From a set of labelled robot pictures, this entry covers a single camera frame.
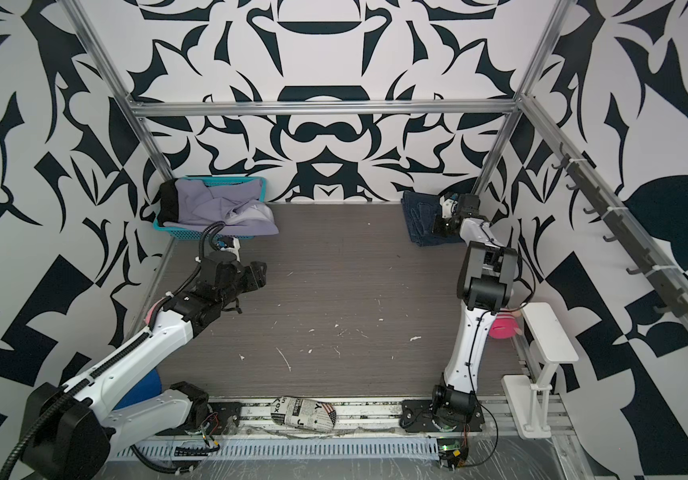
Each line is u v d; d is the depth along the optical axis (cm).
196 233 105
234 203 113
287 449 65
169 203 110
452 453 71
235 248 74
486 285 61
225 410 76
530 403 70
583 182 65
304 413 72
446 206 98
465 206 87
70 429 39
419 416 76
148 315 93
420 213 113
